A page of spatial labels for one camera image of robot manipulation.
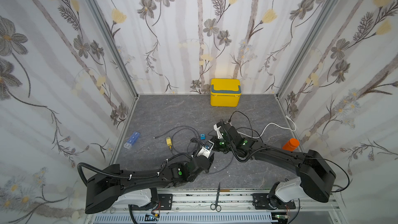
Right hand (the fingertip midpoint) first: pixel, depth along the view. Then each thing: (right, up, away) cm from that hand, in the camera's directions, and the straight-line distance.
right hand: (205, 143), depth 78 cm
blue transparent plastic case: (-45, -1, +15) cm, 47 cm away
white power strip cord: (+45, +8, +26) cm, 53 cm away
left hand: (+3, -4, 0) cm, 5 cm away
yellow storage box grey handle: (+15, +30, +31) cm, 45 cm away
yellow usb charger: (-22, -2, +14) cm, 26 cm away
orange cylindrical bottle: (+47, -2, +5) cm, 48 cm away
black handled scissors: (+5, -29, -5) cm, 30 cm away
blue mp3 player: (-1, 0, +18) cm, 18 cm away
